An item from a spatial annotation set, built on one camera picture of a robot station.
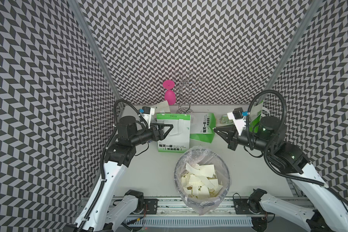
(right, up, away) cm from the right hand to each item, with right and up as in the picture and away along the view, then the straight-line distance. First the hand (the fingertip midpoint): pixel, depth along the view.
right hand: (215, 133), depth 58 cm
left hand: (-20, +2, +7) cm, 21 cm away
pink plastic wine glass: (-21, +20, +36) cm, 47 cm away
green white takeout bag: (-16, -7, +24) cm, 30 cm away
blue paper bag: (-25, +12, +25) cm, 38 cm away
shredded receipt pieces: (-5, -24, +9) cm, 26 cm away
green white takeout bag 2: (-1, 0, +36) cm, 36 cm away
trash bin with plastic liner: (-5, -12, +9) cm, 15 cm away
